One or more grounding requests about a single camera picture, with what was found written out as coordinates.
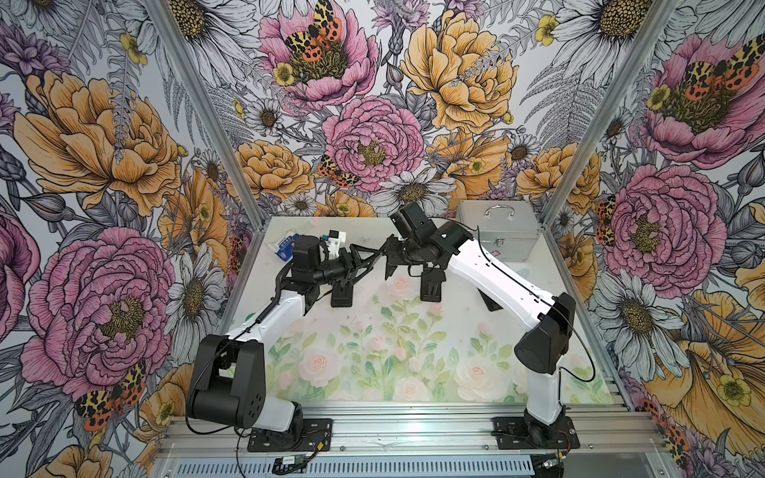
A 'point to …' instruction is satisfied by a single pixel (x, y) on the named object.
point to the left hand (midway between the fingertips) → (377, 265)
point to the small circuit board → (291, 463)
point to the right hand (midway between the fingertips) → (391, 260)
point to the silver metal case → (509, 229)
